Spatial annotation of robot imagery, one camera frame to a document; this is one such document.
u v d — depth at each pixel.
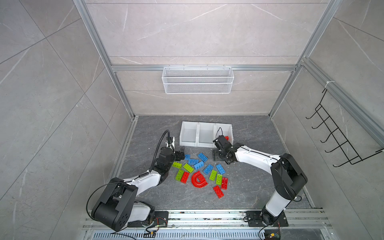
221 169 0.90
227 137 1.04
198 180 0.86
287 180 0.46
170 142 0.75
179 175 0.88
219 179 0.86
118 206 0.42
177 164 0.90
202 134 1.07
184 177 0.86
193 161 0.93
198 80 1.01
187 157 0.95
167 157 0.67
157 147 0.64
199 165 0.90
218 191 0.81
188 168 0.90
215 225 0.73
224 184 0.84
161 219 0.73
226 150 0.69
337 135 0.69
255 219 0.73
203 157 0.95
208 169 0.90
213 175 0.88
